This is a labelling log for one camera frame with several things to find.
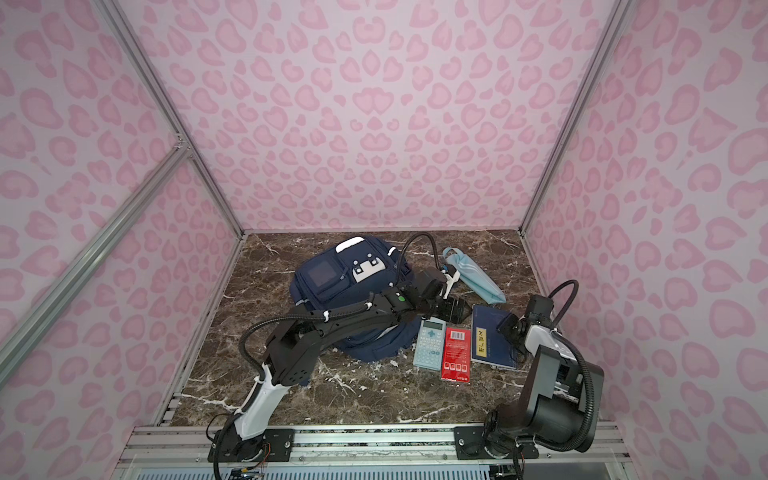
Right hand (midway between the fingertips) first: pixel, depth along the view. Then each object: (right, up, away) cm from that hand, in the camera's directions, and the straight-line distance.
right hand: (507, 328), depth 91 cm
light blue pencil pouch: (-8, +14, +8) cm, 18 cm away
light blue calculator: (-24, -4, -3) cm, 24 cm away
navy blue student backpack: (-49, +16, +8) cm, 52 cm away
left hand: (-14, +8, -7) cm, 18 cm away
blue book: (-6, -5, -2) cm, 8 cm away
